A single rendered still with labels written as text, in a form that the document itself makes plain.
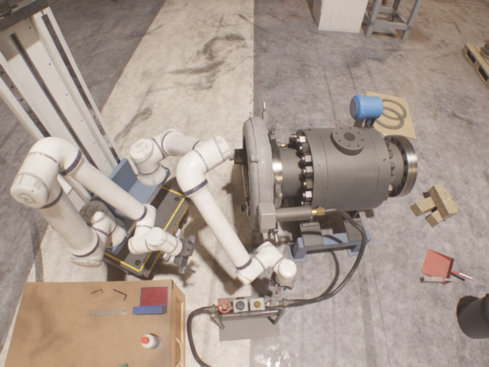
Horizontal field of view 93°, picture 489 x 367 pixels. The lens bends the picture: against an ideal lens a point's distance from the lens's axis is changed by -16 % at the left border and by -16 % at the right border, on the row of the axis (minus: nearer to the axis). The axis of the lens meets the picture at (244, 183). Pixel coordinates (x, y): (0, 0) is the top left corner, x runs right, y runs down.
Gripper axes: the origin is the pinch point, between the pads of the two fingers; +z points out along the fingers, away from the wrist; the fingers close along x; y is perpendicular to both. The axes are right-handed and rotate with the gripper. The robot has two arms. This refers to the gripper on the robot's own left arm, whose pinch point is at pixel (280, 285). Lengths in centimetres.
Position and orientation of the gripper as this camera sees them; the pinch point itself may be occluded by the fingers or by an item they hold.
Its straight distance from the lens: 164.9
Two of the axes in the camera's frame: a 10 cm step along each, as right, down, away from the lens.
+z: 0.0, 5.7, 8.2
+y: -4.0, 7.5, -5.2
